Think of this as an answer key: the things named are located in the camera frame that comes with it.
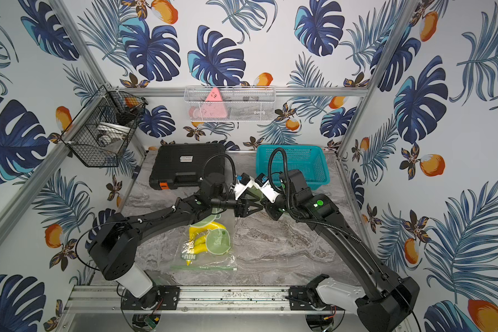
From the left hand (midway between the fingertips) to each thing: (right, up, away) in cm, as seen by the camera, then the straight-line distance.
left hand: (260, 200), depth 75 cm
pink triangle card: (-20, +39, +15) cm, 46 cm away
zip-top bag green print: (-3, +1, +3) cm, 4 cm away
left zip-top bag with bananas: (-21, -19, +8) cm, 29 cm away
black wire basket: (-65, +25, +9) cm, 70 cm away
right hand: (+2, +1, -1) cm, 2 cm away
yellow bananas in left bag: (-25, -16, +9) cm, 31 cm away
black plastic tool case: (-41, +14, +35) cm, 55 cm away
